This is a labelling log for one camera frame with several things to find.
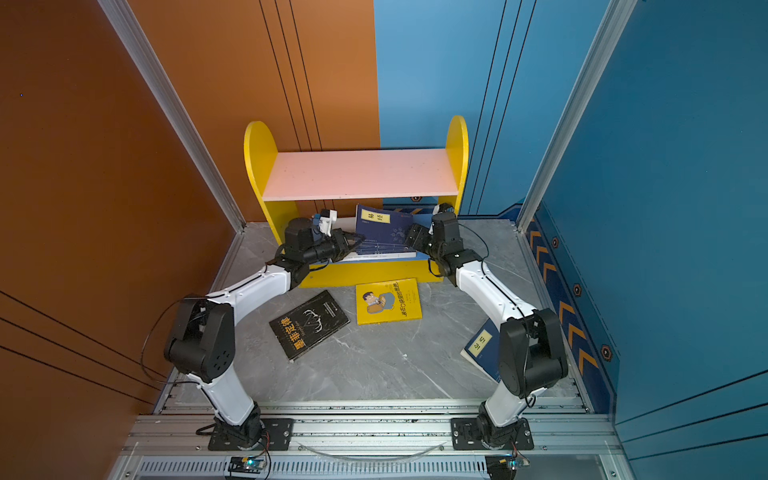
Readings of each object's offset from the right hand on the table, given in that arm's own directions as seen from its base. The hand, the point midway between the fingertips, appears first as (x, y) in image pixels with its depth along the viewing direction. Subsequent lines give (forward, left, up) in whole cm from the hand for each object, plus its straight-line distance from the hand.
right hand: (412, 233), depth 88 cm
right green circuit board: (-54, -20, -25) cm, 63 cm away
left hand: (-3, +13, +3) cm, 14 cm away
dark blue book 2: (+2, +9, +1) cm, 9 cm away
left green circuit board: (-54, +41, -23) cm, 72 cm away
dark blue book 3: (-27, -21, -22) cm, 41 cm away
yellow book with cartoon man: (-11, +8, -21) cm, 25 cm away
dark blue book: (-5, +11, 0) cm, 13 cm away
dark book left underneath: (-19, +33, -21) cm, 43 cm away
